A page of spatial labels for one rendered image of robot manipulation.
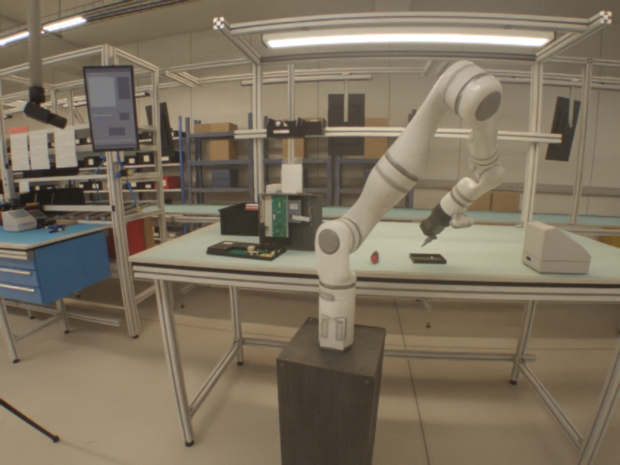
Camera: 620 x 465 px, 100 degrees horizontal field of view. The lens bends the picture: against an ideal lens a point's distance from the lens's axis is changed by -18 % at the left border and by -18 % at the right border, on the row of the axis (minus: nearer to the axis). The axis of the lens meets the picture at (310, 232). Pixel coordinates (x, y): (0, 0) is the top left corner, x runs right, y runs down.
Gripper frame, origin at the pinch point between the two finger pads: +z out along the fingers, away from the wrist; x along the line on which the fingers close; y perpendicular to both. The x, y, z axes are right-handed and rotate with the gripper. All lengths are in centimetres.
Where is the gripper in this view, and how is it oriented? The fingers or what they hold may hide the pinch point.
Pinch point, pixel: (421, 246)
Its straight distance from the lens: 110.3
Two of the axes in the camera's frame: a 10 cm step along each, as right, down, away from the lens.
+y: -2.9, -8.2, 4.9
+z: -2.9, 5.6, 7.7
